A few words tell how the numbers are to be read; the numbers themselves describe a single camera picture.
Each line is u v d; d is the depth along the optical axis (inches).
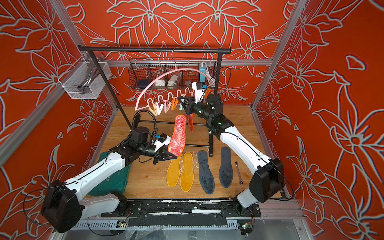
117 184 29.7
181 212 28.6
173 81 35.5
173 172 33.7
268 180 16.1
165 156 26.8
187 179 32.8
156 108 24.6
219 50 21.6
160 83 34.7
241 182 32.0
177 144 26.4
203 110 23.9
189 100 24.7
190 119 32.6
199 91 24.0
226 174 32.9
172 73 23.2
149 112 24.4
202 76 34.1
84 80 32.8
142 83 38.6
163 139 24.0
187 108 25.1
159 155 24.8
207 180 32.1
